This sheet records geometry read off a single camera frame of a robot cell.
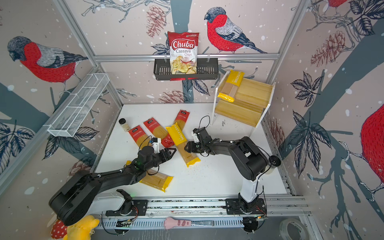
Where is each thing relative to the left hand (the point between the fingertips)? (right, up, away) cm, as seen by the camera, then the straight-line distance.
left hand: (174, 151), depth 83 cm
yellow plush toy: (-37, -28, -21) cm, 51 cm away
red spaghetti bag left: (-25, +5, +15) cm, 29 cm away
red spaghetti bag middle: (-13, +9, +18) cm, 25 cm away
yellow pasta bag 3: (-11, -15, -2) cm, 18 cm away
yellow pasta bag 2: (+2, +4, +12) cm, 13 cm away
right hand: (+6, -2, +10) cm, 11 cm away
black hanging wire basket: (+19, +51, +12) cm, 56 cm away
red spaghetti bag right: (+1, +18, +27) cm, 33 cm away
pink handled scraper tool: (0, -29, -16) cm, 33 cm away
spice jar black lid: (-37, +13, +18) cm, 43 cm away
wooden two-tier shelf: (+42, +28, -6) cm, 50 cm away
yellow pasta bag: (+32, +36, -3) cm, 48 cm away
